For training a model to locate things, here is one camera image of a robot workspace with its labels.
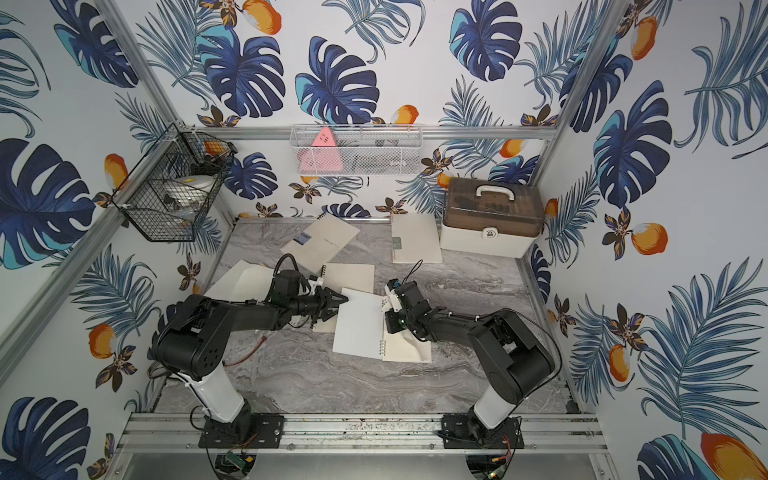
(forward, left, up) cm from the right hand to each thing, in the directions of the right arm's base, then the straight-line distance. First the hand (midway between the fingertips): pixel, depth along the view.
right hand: (389, 315), depth 94 cm
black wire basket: (+18, +60, +34) cm, 72 cm away
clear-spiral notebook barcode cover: (-4, +9, -2) cm, 10 cm away
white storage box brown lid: (+27, -33, +17) cm, 46 cm away
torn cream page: (+10, +57, -1) cm, 58 cm away
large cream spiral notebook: (+29, +29, -1) cm, 41 cm away
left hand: (+1, +13, +7) cm, 15 cm away
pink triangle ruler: (+34, +20, +34) cm, 52 cm away
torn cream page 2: (+12, +47, 0) cm, 48 cm away
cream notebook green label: (+33, -9, 0) cm, 34 cm away
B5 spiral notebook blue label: (+15, +11, 0) cm, 18 cm away
